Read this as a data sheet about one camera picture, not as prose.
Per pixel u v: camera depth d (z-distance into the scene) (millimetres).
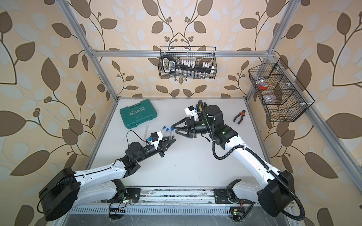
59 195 412
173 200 737
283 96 748
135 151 579
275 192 379
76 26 792
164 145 654
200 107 558
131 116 1038
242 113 1085
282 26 773
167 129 1016
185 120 600
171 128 624
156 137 599
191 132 589
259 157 441
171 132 642
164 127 1019
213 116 526
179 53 911
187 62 824
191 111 653
